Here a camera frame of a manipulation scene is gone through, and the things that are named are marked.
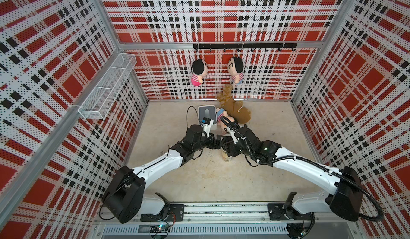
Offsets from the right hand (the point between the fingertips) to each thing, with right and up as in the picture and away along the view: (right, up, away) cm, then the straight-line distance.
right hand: (231, 143), depth 79 cm
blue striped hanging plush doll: (+4, +42, +13) cm, 44 cm away
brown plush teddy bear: (+3, +20, +23) cm, 31 cm away
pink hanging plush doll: (-17, +42, +17) cm, 49 cm away
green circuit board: (-33, -36, -9) cm, 50 cm away
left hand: (-4, +3, +4) cm, 6 cm away
